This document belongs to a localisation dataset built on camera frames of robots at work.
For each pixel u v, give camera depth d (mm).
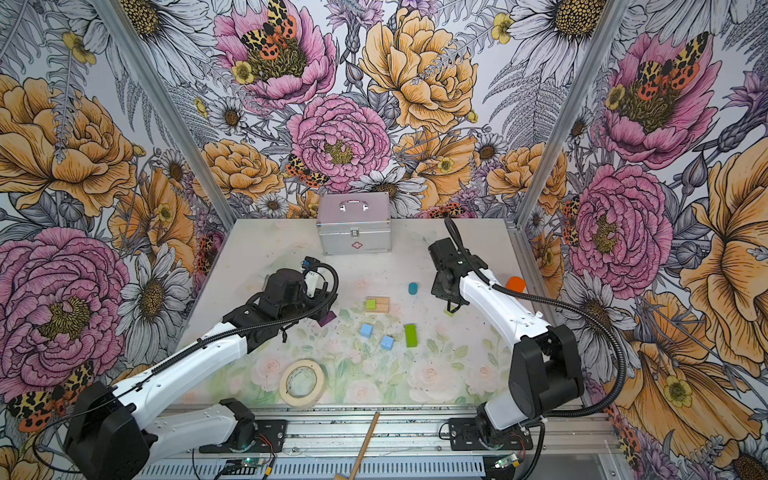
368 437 745
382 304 980
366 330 894
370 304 970
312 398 780
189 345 500
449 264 675
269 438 733
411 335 913
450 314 967
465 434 743
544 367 431
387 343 878
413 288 1009
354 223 1043
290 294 635
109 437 388
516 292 518
